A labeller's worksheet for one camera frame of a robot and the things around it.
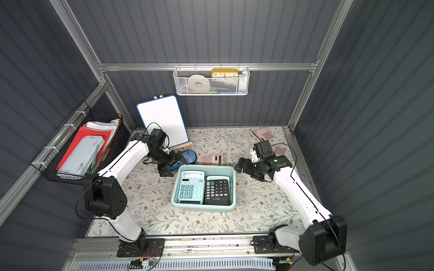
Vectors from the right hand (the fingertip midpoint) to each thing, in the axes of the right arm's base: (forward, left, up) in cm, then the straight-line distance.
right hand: (246, 169), depth 79 cm
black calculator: (-8, +14, -8) cm, 18 cm away
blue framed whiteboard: (+26, +42, +12) cm, 51 cm away
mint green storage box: (+2, +17, -6) cm, 18 cm away
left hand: (+1, +31, -2) cm, 31 cm away
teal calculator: (-6, +26, -7) cm, 28 cm away
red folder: (+11, +75, +14) cm, 77 cm away
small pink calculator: (+16, +18, -16) cm, 28 cm away
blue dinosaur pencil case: (+16, +31, -13) cm, 37 cm away
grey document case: (-5, +67, +15) cm, 69 cm away
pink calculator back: (+37, -16, -16) cm, 44 cm away
